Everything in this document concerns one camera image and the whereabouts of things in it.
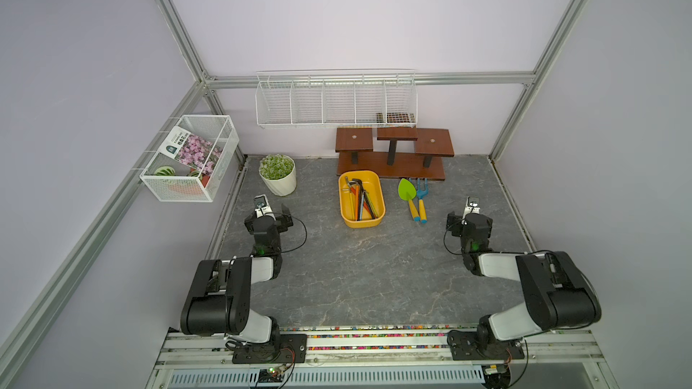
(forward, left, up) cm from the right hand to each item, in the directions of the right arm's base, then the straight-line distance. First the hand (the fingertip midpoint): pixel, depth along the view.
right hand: (467, 212), depth 94 cm
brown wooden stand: (+24, +17, +5) cm, 30 cm away
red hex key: (+17, +41, -6) cm, 44 cm away
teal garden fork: (+14, +12, -8) cm, 20 cm away
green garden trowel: (+14, +18, -7) cm, 24 cm away
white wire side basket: (-1, +85, +26) cm, 89 cm away
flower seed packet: (+4, +86, +29) cm, 91 cm away
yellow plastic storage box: (+10, +37, -6) cm, 39 cm away
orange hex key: (+15, +39, -6) cm, 42 cm away
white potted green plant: (+15, +68, +5) cm, 70 cm away
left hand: (0, +68, +4) cm, 68 cm away
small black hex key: (+11, +38, -6) cm, 40 cm away
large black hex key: (+18, +37, -5) cm, 41 cm away
